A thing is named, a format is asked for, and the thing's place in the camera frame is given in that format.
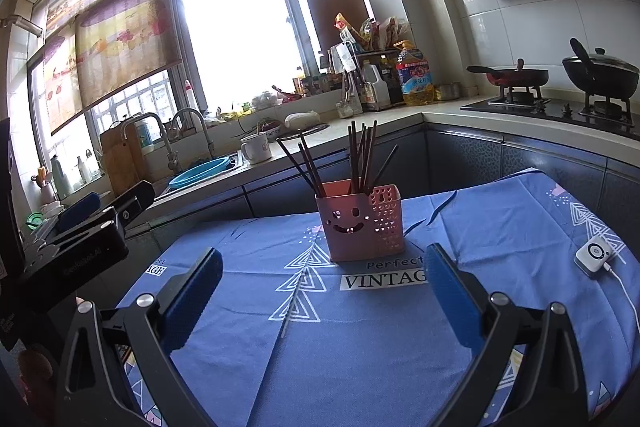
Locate brown chopstick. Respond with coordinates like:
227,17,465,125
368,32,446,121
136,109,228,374
276,139,320,197
361,120,378,193
368,144,399,194
298,132,326,198
357,124,368,191
348,121,359,194

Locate pale green bottle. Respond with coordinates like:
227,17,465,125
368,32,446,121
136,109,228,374
50,155,73,200

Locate wooden cutting board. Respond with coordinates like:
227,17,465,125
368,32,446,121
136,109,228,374
100,122,151,196

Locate steel faucet left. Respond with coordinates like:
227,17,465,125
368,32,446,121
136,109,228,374
120,112,180,174

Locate steel faucet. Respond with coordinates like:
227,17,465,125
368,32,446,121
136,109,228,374
120,112,180,174
170,107,216,159

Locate blue basin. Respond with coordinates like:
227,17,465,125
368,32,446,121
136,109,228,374
168,157,231,191

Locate small white device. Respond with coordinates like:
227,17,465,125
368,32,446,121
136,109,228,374
574,236,614,279

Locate blue patterned tablecloth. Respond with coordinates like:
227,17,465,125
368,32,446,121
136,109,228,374
126,171,639,426

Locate steel faucet right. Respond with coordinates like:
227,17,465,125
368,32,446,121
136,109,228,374
170,107,216,159

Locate steel sink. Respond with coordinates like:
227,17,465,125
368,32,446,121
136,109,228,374
155,150,250,202

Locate pink utensil holder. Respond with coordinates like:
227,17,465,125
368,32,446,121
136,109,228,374
316,180,405,262

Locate white mug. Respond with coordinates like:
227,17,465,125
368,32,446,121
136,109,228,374
241,132,272,165

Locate patterned roller blind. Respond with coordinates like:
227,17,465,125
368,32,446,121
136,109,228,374
42,0,181,133

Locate white cloth bundle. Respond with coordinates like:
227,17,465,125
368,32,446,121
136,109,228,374
284,110,321,131

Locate small steel cup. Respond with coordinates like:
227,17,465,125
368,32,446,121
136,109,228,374
437,82,462,101

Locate yellow cooking oil bottle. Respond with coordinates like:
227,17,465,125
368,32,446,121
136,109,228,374
394,40,435,106

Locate red frying pan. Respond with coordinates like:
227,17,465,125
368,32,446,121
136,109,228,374
466,60,549,88

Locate black gas stove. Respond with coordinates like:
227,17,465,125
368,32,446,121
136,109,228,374
461,88,639,141

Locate white jug bottle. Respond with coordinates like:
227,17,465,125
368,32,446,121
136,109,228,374
361,62,390,112

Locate black wok with lid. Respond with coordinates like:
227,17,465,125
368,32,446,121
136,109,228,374
562,38,639,101

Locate snack bags on rack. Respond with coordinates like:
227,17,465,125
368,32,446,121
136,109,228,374
334,13,413,52

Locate white cable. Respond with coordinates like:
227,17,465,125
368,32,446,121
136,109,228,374
605,263,640,333

